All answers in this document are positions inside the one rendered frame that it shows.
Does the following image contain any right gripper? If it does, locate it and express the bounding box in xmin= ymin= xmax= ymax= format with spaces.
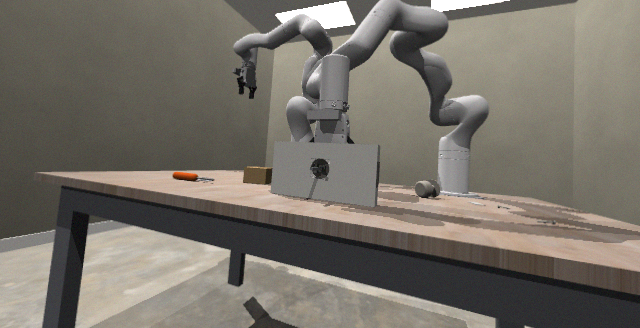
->
xmin=237 ymin=67 xmax=257 ymax=99

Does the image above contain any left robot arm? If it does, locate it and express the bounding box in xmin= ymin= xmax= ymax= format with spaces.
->
xmin=306 ymin=0 xmax=489 ymax=197

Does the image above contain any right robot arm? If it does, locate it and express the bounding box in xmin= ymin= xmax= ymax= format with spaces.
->
xmin=232 ymin=13 xmax=333 ymax=142

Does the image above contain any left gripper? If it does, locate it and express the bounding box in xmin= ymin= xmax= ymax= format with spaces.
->
xmin=309 ymin=112 xmax=355 ymax=144

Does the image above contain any orange-handled screwdriver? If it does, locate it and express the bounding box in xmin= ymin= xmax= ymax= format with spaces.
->
xmin=173 ymin=172 xmax=214 ymax=181

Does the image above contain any black door knob with metal spindle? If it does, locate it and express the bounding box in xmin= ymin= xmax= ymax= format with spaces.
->
xmin=310 ymin=159 xmax=328 ymax=178

